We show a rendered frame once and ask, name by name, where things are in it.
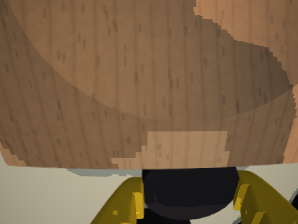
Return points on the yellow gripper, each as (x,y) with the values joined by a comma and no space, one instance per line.
(257,201)

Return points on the tan wooden tray with round pockets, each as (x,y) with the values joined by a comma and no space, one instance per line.
(148,84)

